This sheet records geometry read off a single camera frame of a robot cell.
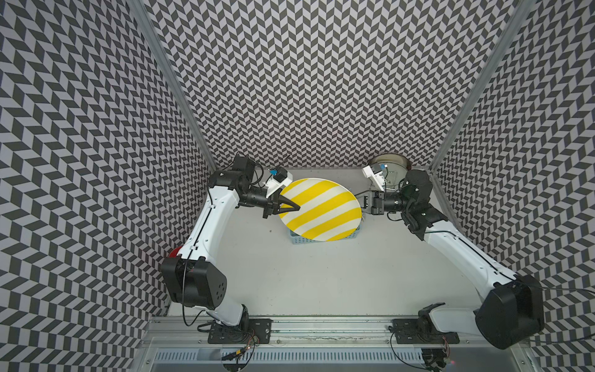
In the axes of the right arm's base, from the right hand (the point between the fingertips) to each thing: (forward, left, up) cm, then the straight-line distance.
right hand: (346, 208), depth 65 cm
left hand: (+3, +15, -3) cm, 16 cm away
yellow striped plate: (-1, +5, 0) cm, 6 cm away
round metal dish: (+33, -27, -16) cm, 46 cm away
